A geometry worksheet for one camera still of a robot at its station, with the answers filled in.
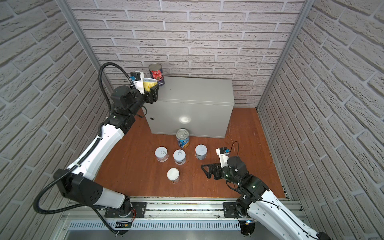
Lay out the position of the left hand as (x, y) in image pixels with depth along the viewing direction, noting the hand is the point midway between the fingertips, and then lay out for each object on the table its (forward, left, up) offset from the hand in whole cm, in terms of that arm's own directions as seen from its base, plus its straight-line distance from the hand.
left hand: (150, 80), depth 69 cm
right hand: (-31, -27, -29) cm, 50 cm away
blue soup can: (-10, -14, -35) cm, 39 cm away
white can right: (-17, -25, -40) cm, 50 cm away
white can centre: (-20, -12, -40) cm, 46 cm away
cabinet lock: (+1, +5, -28) cm, 29 cm away
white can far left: (-18, -1, -39) cm, 43 cm away
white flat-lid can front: (-31, -8, -38) cm, 50 cm away
